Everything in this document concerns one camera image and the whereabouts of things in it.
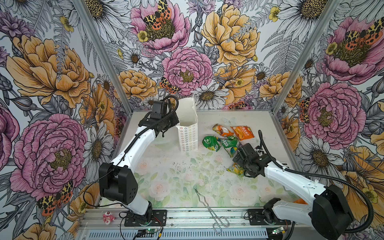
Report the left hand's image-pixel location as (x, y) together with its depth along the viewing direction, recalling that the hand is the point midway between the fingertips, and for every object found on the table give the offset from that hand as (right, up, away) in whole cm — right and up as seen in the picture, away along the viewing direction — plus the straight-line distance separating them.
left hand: (178, 123), depth 84 cm
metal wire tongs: (+24, -48, -10) cm, 54 cm away
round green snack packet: (+19, -12, +12) cm, 26 cm away
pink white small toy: (-31, -45, -13) cm, 56 cm away
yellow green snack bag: (+32, -25, 0) cm, 41 cm away
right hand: (+35, -25, +1) cm, 43 cm away
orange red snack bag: (+43, -6, +21) cm, 48 cm away
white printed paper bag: (+6, -1, -5) cm, 8 cm away
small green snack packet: (+32, -14, +9) cm, 36 cm away
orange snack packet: (+28, -5, +17) cm, 33 cm away
